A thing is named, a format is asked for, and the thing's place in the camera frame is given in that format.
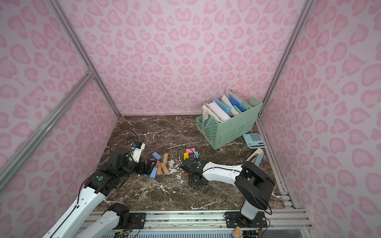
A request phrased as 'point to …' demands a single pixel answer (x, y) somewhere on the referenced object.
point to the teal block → (146, 175)
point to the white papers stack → (211, 109)
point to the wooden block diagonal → (164, 167)
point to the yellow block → (185, 155)
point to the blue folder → (234, 102)
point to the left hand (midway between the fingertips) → (149, 158)
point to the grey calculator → (254, 141)
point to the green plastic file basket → (220, 133)
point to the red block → (186, 174)
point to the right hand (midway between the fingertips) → (194, 182)
